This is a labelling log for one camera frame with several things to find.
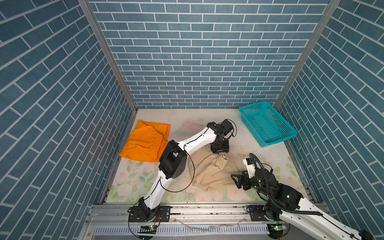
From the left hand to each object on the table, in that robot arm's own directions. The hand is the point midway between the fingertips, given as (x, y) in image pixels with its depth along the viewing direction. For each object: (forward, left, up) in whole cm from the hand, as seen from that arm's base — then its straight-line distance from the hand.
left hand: (226, 152), depth 87 cm
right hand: (-13, -2, +2) cm, 14 cm away
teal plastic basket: (+28, -36, -7) cm, 46 cm away
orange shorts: (+11, +50, -5) cm, 51 cm away
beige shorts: (-11, +10, -1) cm, 15 cm away
